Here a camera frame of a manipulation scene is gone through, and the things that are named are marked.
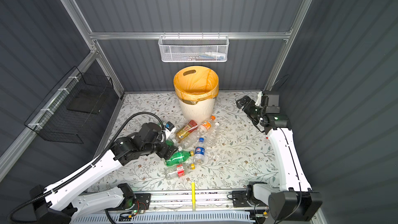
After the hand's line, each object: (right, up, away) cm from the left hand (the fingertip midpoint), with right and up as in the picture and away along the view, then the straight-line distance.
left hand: (171, 142), depth 74 cm
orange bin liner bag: (+9, +33, +31) cm, 46 cm away
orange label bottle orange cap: (+18, +6, +22) cm, 29 cm away
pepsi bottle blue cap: (+14, -8, +11) cm, 19 cm away
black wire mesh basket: (-49, +14, -2) cm, 51 cm away
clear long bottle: (+9, -2, +17) cm, 19 cm away
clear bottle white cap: (+21, -2, +22) cm, 31 cm away
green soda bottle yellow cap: (+3, -10, +9) cm, 13 cm away
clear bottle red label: (+3, -16, +4) cm, 17 cm away
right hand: (+35, +18, 0) cm, 39 cm away
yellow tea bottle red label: (+8, +5, +20) cm, 22 cm away
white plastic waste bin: (+14, +14, +19) cm, 27 cm away
